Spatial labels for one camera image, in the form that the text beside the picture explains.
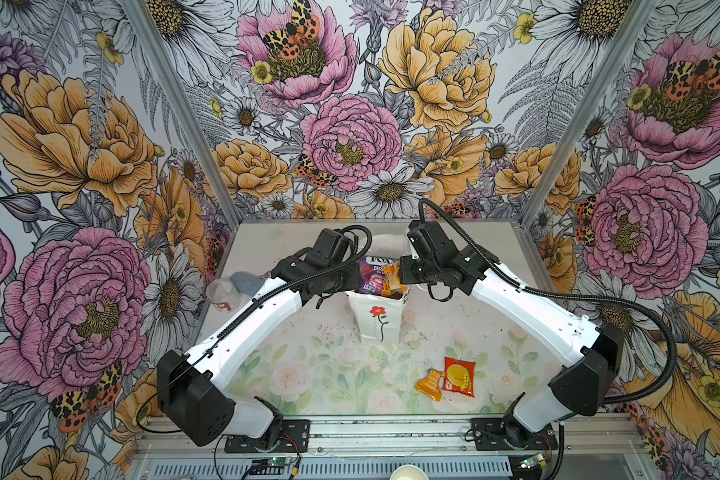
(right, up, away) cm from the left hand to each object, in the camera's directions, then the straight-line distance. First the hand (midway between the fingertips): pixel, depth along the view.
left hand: (353, 286), depth 78 cm
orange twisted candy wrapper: (+20, -27, +3) cm, 34 cm away
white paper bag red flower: (+6, -8, 0) cm, 10 cm away
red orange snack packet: (+28, -25, +4) cm, 38 cm away
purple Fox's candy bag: (+4, +3, +3) cm, 6 cm away
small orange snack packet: (+10, +2, 0) cm, 10 cm away
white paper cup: (+12, -39, -12) cm, 42 cm away
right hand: (+13, +2, 0) cm, 13 cm away
